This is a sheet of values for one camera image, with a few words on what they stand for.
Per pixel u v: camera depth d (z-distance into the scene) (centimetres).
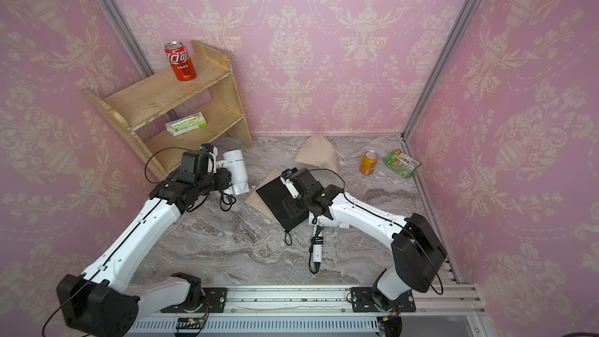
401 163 108
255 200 98
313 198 62
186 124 91
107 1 75
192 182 58
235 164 81
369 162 100
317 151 110
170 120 90
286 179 74
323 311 73
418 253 42
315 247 83
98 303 38
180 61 73
